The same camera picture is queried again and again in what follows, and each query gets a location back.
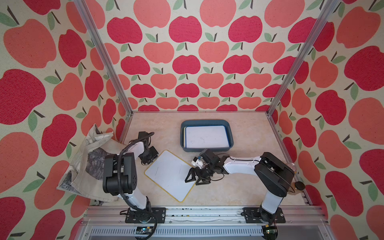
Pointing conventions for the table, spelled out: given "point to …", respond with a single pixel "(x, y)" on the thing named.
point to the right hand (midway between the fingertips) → (190, 185)
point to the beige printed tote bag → (84, 176)
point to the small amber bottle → (298, 185)
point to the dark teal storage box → (227, 123)
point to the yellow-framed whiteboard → (169, 172)
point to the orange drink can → (292, 166)
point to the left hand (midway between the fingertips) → (157, 159)
